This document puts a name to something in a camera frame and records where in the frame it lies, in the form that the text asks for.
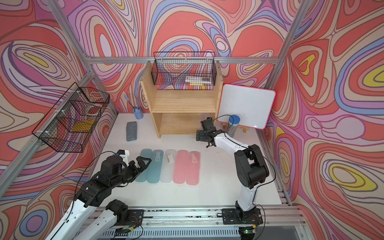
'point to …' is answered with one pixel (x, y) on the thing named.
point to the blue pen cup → (138, 111)
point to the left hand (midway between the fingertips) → (148, 164)
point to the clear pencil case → (169, 165)
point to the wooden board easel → (225, 125)
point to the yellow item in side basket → (84, 126)
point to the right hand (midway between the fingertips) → (206, 138)
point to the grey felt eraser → (131, 131)
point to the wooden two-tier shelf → (180, 112)
